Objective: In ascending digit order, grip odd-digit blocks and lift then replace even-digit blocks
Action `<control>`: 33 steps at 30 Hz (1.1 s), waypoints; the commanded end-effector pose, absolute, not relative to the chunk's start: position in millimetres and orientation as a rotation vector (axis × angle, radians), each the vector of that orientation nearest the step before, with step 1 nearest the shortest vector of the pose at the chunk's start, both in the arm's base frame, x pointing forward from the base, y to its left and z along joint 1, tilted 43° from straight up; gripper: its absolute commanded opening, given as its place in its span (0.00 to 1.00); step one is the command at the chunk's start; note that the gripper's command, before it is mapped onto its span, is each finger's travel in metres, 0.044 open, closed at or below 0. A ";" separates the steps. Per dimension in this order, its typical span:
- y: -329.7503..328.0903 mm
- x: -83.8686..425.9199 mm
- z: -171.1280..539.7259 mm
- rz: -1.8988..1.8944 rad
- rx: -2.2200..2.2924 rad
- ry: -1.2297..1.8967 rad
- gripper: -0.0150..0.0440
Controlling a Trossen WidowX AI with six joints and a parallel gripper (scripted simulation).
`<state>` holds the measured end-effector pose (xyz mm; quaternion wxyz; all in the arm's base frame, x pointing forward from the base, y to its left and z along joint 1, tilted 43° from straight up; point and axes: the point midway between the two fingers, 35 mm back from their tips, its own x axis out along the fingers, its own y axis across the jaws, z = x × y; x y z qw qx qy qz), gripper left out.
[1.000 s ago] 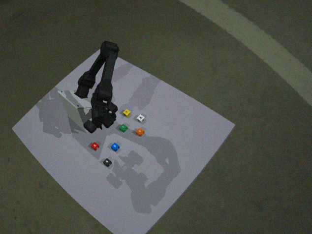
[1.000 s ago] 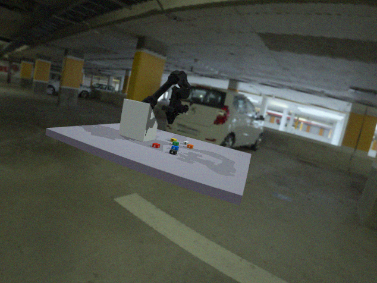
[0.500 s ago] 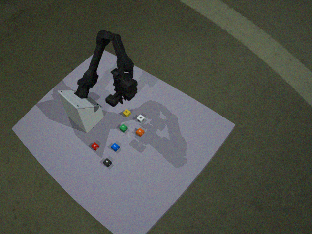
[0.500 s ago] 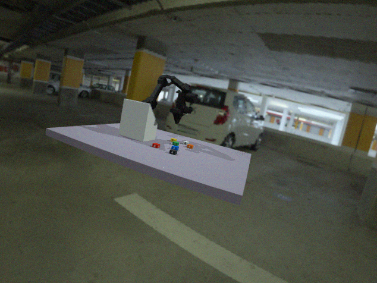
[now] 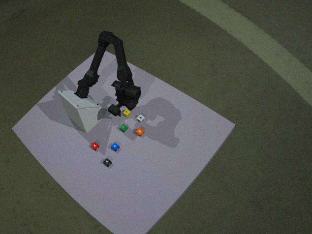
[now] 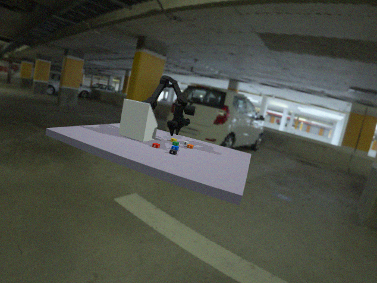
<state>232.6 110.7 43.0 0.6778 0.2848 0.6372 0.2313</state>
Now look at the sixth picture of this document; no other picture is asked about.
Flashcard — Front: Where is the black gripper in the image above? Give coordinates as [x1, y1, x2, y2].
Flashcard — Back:
[167, 112, 184, 136]

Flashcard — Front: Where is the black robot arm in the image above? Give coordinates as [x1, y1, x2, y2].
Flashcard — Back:
[141, 76, 195, 126]

